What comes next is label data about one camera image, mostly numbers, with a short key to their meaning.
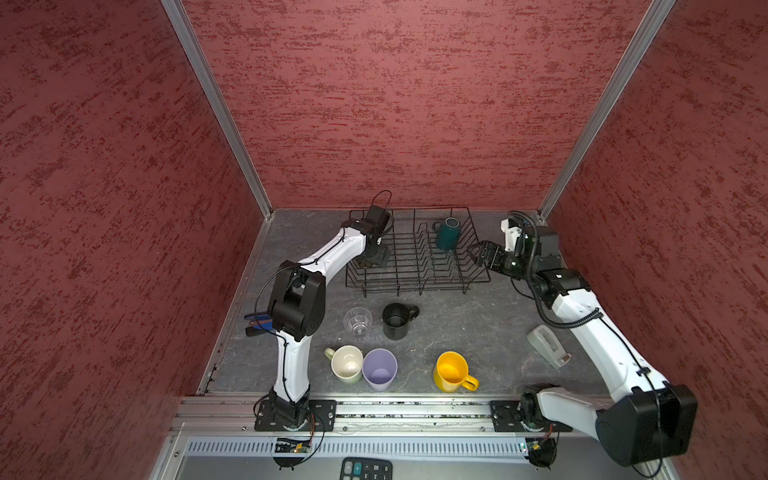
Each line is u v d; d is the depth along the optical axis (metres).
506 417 0.74
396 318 0.89
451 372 0.81
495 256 0.68
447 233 1.01
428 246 1.04
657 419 0.38
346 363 0.81
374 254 0.87
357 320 0.83
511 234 0.72
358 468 0.67
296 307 0.53
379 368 0.80
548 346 0.83
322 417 0.74
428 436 0.73
